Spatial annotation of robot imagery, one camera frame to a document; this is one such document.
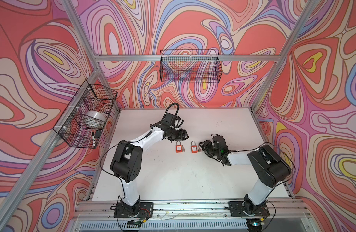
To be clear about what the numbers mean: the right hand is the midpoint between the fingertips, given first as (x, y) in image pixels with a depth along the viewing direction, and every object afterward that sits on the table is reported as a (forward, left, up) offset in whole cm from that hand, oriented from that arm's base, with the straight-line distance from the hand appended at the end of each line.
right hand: (200, 147), depth 95 cm
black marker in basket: (-7, +57, +24) cm, 63 cm away
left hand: (+4, +9, +10) cm, 14 cm away
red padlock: (+1, +14, 0) cm, 14 cm away
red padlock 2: (0, +4, 0) cm, 4 cm away
